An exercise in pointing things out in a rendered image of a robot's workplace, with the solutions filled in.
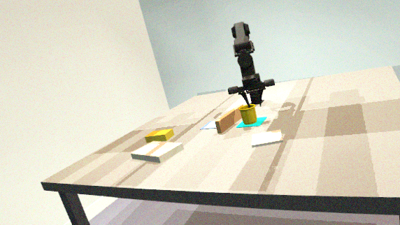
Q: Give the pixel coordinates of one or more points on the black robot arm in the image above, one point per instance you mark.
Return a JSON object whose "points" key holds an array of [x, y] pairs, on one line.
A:
{"points": [[242, 50]]}

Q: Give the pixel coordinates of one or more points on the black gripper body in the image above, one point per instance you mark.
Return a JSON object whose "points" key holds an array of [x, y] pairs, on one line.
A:
{"points": [[261, 85]]}

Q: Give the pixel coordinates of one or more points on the yellow block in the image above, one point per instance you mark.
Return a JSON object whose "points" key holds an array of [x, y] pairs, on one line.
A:
{"points": [[162, 135]]}

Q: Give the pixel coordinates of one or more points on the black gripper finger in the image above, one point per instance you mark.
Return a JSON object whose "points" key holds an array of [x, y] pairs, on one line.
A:
{"points": [[244, 95], [260, 96]]}

